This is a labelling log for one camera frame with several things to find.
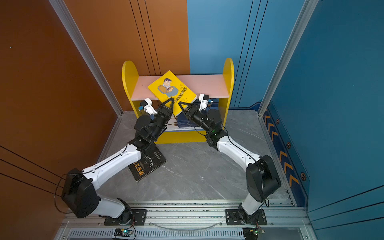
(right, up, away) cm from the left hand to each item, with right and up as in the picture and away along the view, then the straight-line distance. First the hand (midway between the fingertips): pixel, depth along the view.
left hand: (173, 98), depth 68 cm
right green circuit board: (+37, -64, +2) cm, 73 cm away
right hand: (+2, -3, +1) cm, 3 cm away
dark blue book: (+3, -10, +18) cm, 21 cm away
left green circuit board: (-25, -64, +3) cm, 68 cm away
